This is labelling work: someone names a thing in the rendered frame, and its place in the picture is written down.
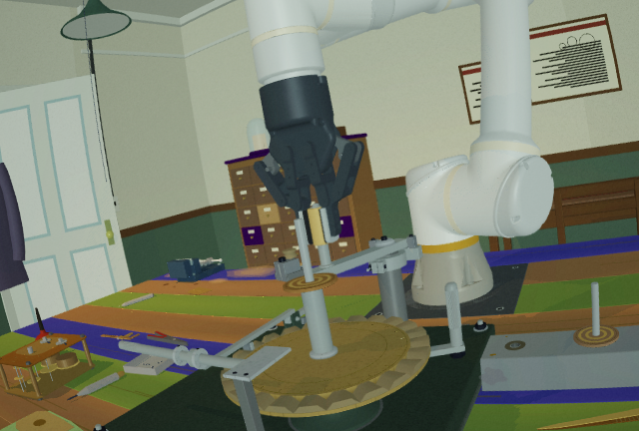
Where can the brass tweezers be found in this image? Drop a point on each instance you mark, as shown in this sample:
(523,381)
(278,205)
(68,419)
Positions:
(120,336)

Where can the grey graver tool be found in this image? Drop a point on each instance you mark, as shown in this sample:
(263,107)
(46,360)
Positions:
(97,384)

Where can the dark hanging coat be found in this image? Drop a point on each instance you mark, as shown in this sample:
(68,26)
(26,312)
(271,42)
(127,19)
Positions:
(10,231)

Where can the white panelled door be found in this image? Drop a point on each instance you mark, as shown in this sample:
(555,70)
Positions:
(60,176)

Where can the white glass jar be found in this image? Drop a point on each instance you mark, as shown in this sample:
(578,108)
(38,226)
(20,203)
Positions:
(255,134)

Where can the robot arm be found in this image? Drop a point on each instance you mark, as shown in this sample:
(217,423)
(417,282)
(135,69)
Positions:
(504,102)

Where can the framed wall poster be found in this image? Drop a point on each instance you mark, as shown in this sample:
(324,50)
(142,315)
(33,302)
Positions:
(574,62)

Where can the dark wooden bench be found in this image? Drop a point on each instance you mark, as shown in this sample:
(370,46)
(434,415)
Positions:
(599,206)

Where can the grey detent bracket stand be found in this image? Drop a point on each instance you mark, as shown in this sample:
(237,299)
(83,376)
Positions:
(254,366)

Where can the brass index plate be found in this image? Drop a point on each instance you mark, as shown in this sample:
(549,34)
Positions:
(359,351)

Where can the grey metal rod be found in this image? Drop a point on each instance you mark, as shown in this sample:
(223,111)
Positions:
(137,300)

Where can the grey spindle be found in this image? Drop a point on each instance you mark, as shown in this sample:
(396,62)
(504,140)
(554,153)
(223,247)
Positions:
(319,321)

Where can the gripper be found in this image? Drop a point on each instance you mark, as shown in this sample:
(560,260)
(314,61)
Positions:
(297,112)

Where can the grey blank stand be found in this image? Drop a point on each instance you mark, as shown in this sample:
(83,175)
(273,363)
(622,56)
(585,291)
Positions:
(549,366)

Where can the brass wedge strip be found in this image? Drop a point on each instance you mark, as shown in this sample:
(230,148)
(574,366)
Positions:
(599,424)

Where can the grey detent lever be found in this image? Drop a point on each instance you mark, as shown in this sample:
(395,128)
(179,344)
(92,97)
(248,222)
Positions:
(160,352)

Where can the grey stand peg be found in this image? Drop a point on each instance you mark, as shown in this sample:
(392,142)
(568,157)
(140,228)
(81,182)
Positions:
(596,306)

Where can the blue bench vise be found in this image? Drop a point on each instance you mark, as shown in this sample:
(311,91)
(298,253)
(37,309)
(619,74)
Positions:
(187,269)

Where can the grey flat box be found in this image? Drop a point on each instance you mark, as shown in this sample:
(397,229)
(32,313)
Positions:
(147,365)

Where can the wooden drawer cabinet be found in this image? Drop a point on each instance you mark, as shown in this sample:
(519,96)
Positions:
(264,221)

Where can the brass wheel blank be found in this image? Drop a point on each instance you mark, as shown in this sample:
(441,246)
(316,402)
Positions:
(606,337)
(319,280)

